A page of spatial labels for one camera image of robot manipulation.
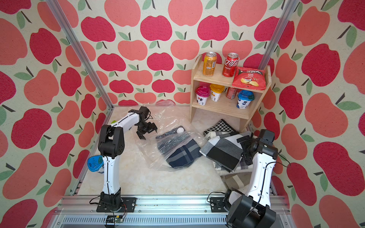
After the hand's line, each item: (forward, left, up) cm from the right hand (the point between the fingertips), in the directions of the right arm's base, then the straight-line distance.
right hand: (242, 150), depth 77 cm
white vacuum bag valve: (+19, +37, -11) cm, 43 cm away
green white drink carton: (+22, +89, -11) cm, 92 cm away
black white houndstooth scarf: (+26, +7, -12) cm, 30 cm away
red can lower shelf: (+36, +5, +11) cm, 38 cm away
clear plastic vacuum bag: (+30, +49, -14) cm, 59 cm away
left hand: (+14, +56, -14) cm, 59 cm away
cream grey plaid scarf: (-6, -2, -9) cm, 11 cm away
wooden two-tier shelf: (+30, +8, +5) cm, 31 cm away
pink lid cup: (+29, +24, +16) cm, 41 cm away
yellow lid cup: (+33, +15, +15) cm, 39 cm away
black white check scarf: (+2, +8, -6) cm, 10 cm away
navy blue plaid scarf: (-2, +35, 0) cm, 35 cm away
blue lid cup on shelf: (+27, -1, +14) cm, 31 cm away
